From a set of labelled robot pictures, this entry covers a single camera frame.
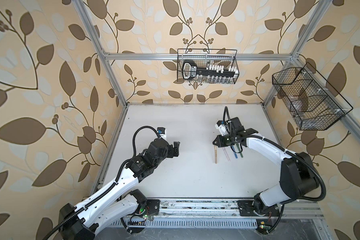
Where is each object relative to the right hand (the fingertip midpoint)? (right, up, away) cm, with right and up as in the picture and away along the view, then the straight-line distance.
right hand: (215, 143), depth 87 cm
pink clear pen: (+8, -8, +6) cm, 13 cm away
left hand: (-24, +3, -11) cm, 27 cm away
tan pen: (0, -6, -1) cm, 6 cm away
